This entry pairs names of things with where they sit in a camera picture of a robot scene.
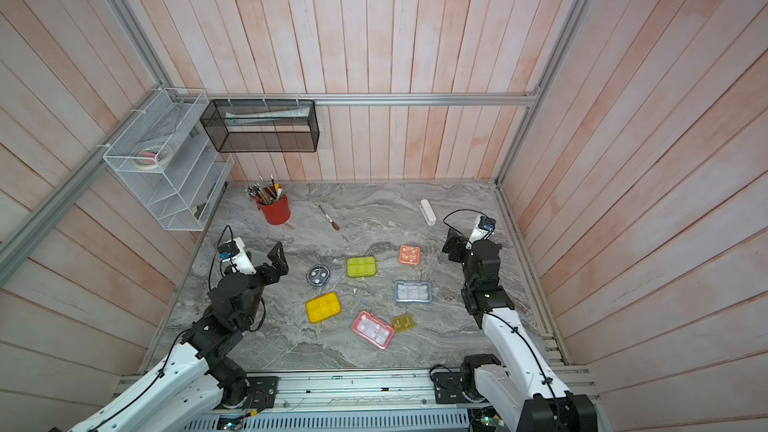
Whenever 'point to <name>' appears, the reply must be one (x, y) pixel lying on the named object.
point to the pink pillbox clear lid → (373, 329)
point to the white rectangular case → (428, 212)
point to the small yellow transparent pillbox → (404, 323)
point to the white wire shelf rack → (183, 195)
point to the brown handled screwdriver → (332, 222)
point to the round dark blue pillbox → (318, 275)
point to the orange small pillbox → (409, 255)
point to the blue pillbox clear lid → (412, 291)
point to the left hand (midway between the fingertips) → (269, 251)
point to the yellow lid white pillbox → (323, 307)
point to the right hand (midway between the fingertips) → (463, 229)
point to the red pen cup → (278, 212)
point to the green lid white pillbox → (361, 266)
